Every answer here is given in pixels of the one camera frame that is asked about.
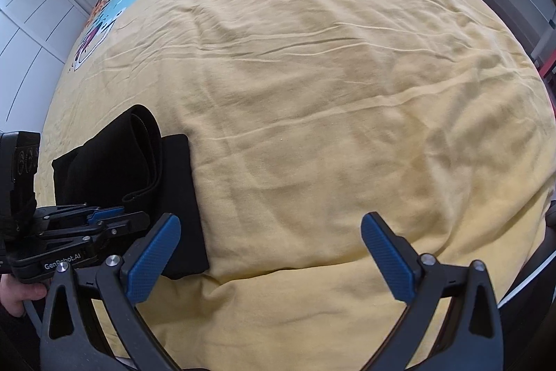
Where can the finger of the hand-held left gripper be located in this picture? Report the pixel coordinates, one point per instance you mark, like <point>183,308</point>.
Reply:
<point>104,214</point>
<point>126,225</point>

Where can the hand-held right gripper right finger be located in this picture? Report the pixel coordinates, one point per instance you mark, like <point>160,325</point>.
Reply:
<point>386,256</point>

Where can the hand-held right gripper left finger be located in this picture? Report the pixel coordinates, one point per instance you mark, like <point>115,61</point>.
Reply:
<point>154,256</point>

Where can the black pants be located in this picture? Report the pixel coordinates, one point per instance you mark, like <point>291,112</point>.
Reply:
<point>173,188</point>

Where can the person's left hand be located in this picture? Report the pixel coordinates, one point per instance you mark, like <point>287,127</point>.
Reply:
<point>19,295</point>

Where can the white wardrobe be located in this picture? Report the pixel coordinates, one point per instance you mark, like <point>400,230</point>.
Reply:
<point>30,40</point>

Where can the yellow printed blanket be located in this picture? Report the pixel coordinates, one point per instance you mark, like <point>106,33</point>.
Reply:
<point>325,114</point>

